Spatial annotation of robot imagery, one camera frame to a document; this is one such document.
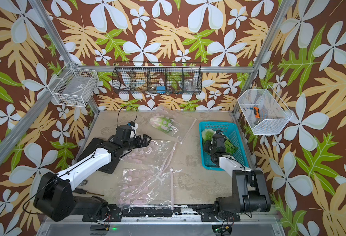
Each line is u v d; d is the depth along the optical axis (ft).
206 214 2.43
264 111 2.71
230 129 3.33
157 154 3.14
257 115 2.73
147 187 2.69
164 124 3.33
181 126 3.45
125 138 2.16
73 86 2.87
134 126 2.54
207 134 3.07
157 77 3.17
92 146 3.16
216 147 2.32
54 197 1.35
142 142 2.50
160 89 3.06
